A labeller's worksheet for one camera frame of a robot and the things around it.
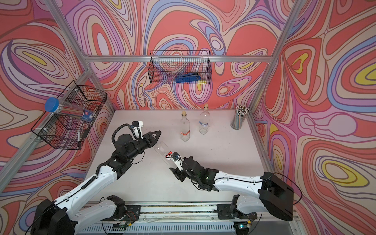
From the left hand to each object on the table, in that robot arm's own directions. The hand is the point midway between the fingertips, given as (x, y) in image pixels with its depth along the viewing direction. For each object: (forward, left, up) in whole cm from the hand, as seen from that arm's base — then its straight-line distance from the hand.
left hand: (162, 133), depth 73 cm
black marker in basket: (-4, +41, -2) cm, 42 cm away
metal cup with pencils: (+24, -48, -8) cm, 55 cm away
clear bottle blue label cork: (+23, -25, -15) cm, 37 cm away
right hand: (-11, -7, -16) cm, 21 cm away
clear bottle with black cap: (-6, 0, -5) cm, 8 cm away
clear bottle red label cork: (+24, -11, -26) cm, 37 cm away
